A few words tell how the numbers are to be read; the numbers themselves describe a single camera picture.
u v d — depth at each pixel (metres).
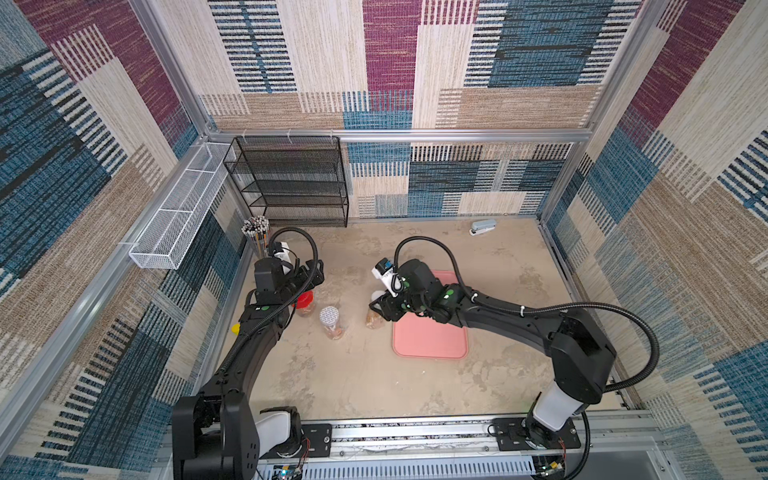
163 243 0.94
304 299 0.88
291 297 0.61
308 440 0.73
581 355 0.45
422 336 0.89
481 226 1.15
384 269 0.73
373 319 0.84
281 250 0.75
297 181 1.10
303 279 0.68
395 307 0.73
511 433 0.73
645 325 0.43
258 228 0.94
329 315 0.83
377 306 0.76
